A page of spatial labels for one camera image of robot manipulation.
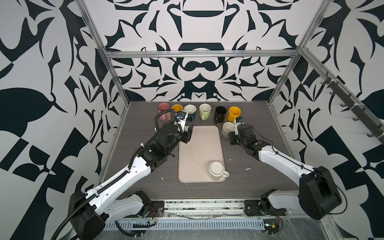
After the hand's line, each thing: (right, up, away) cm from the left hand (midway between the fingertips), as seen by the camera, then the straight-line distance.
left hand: (187, 119), depth 71 cm
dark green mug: (+1, +7, +34) cm, 35 cm away
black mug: (+21, +2, +32) cm, 38 cm away
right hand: (+26, -8, +17) cm, 31 cm away
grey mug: (+25, -5, +26) cm, 36 cm away
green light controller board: (+39, -50, +1) cm, 64 cm away
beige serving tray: (+4, -24, +24) cm, 34 cm away
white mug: (+15, -27, +9) cm, 32 cm away
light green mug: (+11, +5, +32) cm, 34 cm away
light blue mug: (-8, +7, +32) cm, 34 cm away
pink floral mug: (-18, +8, +31) cm, 37 cm away
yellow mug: (+31, +4, +34) cm, 46 cm away
